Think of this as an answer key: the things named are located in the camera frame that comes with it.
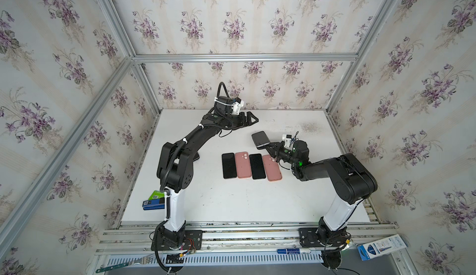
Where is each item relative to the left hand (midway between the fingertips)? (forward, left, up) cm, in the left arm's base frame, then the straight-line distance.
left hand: (253, 121), depth 89 cm
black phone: (-1, -5, -13) cm, 14 cm away
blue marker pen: (-51, -14, -18) cm, 56 cm away
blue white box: (-50, -48, -17) cm, 72 cm away
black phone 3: (-13, +12, -20) cm, 27 cm away
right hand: (-8, -8, -7) cm, 13 cm away
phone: (-16, -3, -18) cm, 25 cm away
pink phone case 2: (-16, -11, -19) cm, 27 cm away
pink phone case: (-12, +4, -20) cm, 24 cm away
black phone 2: (-9, +29, -18) cm, 35 cm away
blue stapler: (-34, +44, -16) cm, 58 cm away
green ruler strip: (-54, +48, -22) cm, 75 cm away
